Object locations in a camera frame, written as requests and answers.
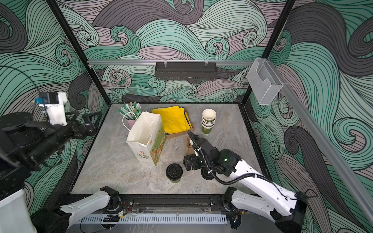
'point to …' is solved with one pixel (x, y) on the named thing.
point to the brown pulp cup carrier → (190, 150)
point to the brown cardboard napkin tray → (179, 134)
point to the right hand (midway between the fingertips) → (190, 160)
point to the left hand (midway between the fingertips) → (92, 112)
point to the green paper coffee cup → (175, 181)
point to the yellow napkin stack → (174, 119)
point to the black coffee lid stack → (204, 174)
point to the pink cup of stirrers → (130, 111)
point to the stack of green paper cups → (208, 119)
